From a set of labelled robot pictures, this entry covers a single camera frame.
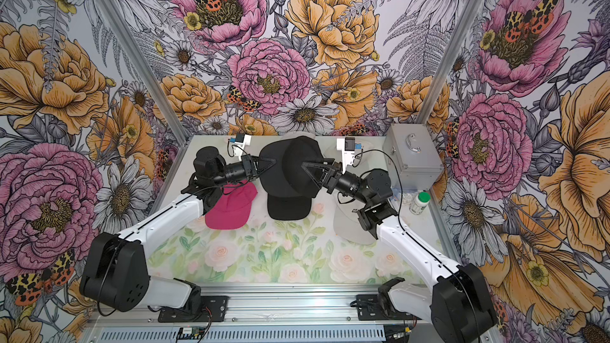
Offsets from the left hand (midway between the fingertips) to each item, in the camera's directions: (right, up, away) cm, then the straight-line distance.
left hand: (276, 166), depth 76 cm
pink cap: (-19, -17, +18) cm, 31 cm away
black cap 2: (+2, -17, +19) cm, 25 cm away
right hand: (+9, 0, -11) cm, 14 cm away
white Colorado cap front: (+25, -23, +16) cm, 37 cm away
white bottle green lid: (+51, -14, +13) cm, 54 cm away
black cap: (+4, -3, -1) cm, 5 cm away
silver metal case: (+51, +3, +22) cm, 56 cm away
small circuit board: (-25, -49, -4) cm, 55 cm away
